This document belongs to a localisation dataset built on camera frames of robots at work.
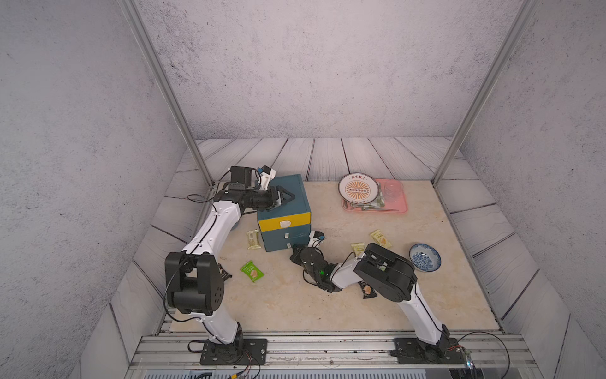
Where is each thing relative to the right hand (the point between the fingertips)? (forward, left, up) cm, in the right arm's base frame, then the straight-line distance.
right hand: (290, 247), depth 94 cm
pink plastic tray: (+24, -40, -3) cm, 47 cm away
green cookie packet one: (-10, +13, -1) cm, 16 cm away
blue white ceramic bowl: (-3, -53, -3) cm, 53 cm away
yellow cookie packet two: (+6, -36, -2) cm, 37 cm away
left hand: (+6, -3, +22) cm, 23 cm away
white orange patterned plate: (+33, -31, -1) cm, 45 cm away
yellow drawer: (0, 0, +17) cm, 17 cm away
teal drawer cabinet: (+7, -5, +18) cm, 20 cm away
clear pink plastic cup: (+29, -46, +1) cm, 55 cm away
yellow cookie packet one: (+4, +16, -1) cm, 17 cm away
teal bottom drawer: (+1, +1, +2) cm, 2 cm away
